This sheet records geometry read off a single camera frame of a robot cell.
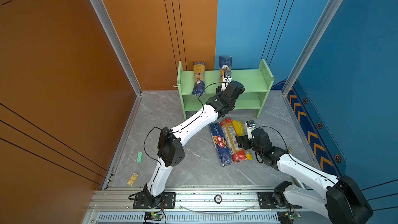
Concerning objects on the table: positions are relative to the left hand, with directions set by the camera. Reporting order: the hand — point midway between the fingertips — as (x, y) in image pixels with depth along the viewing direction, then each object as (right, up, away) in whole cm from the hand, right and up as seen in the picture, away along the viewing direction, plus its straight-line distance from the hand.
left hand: (226, 85), depth 82 cm
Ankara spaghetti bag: (-15, +7, +6) cm, 17 cm away
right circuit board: (+26, -62, -12) cm, 68 cm away
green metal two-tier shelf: (+20, +3, +12) cm, 23 cm away
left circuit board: (-36, -62, -11) cm, 72 cm away
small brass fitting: (+37, -36, +6) cm, 52 cm away
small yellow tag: (-49, -49, -2) cm, 69 cm away
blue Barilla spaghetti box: (-3, -33, +7) cm, 34 cm away
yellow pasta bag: (+9, -25, +12) cm, 30 cm away
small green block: (-49, -40, +5) cm, 63 cm away
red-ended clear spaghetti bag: (+6, -38, +2) cm, 38 cm away
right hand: (+10, -27, +5) cm, 29 cm away
